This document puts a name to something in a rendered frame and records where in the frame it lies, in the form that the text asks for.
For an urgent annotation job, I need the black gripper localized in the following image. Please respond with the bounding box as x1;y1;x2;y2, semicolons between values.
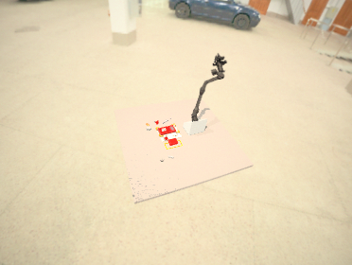
212;53;224;68

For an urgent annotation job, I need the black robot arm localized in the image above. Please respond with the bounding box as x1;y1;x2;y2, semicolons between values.
191;60;227;122

